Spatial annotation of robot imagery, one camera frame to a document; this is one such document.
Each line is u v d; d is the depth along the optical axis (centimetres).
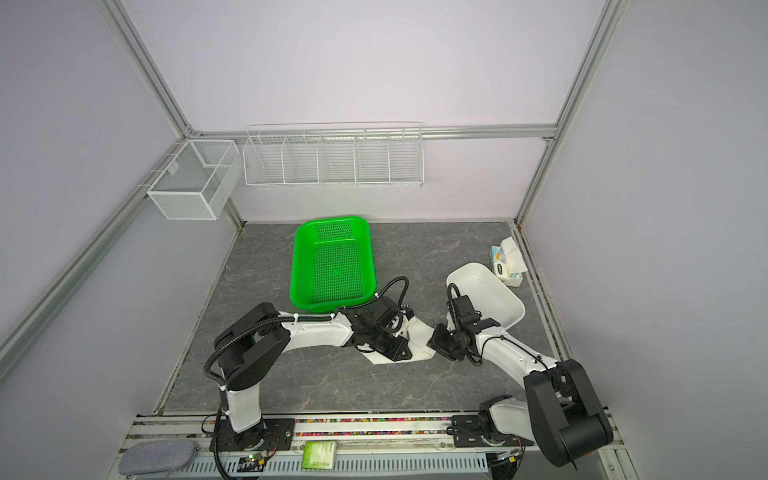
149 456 69
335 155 99
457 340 64
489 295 95
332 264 108
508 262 100
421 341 89
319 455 69
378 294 74
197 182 96
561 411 42
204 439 75
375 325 71
